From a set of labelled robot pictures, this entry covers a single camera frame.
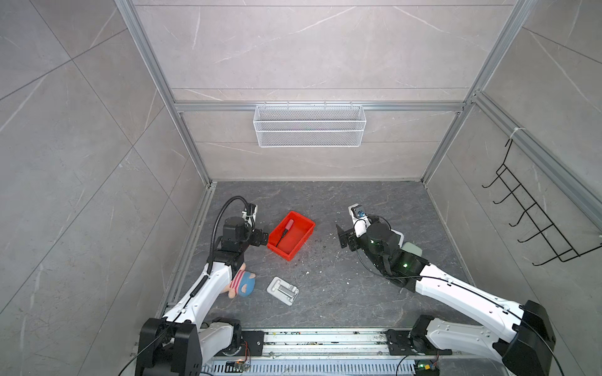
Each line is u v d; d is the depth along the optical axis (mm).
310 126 1007
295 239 970
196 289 477
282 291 829
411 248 927
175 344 390
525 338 384
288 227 1004
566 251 575
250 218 715
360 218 624
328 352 730
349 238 660
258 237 752
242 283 800
